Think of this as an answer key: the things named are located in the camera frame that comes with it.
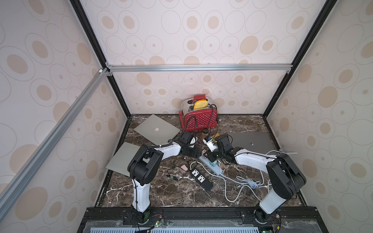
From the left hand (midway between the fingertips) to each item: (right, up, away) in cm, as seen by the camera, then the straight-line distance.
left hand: (199, 154), depth 95 cm
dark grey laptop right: (+46, +7, +14) cm, 48 cm away
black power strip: (0, -13, -11) cm, 17 cm away
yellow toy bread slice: (+1, +34, +5) cm, 35 cm away
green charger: (+8, -4, -9) cm, 12 cm away
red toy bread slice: (0, +39, +6) cm, 39 cm away
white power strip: (+10, -8, -7) cm, 14 cm away
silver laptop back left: (-30, +16, +15) cm, 37 cm away
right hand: (+3, +1, -4) cm, 5 cm away
